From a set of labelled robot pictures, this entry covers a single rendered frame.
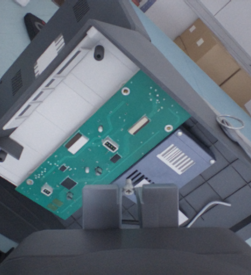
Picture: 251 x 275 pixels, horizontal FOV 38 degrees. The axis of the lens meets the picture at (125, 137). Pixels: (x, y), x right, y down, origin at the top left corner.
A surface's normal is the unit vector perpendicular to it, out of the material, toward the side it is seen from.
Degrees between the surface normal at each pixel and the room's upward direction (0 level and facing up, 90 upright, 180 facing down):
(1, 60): 0
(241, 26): 90
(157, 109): 90
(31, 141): 90
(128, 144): 90
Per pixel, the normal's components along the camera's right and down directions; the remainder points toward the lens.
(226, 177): -0.28, 0.28
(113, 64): 0.01, 0.56
